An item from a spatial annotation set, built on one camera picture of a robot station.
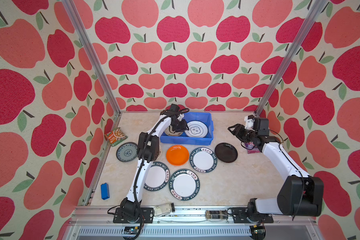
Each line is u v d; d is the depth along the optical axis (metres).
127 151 0.98
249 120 0.78
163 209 0.73
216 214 0.72
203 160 0.94
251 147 0.71
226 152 0.96
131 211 0.65
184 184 0.84
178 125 0.93
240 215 0.73
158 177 0.87
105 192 0.81
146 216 0.74
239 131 0.75
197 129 1.09
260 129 0.65
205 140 1.01
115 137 1.03
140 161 0.66
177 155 0.96
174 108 0.90
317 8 0.70
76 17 0.73
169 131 0.91
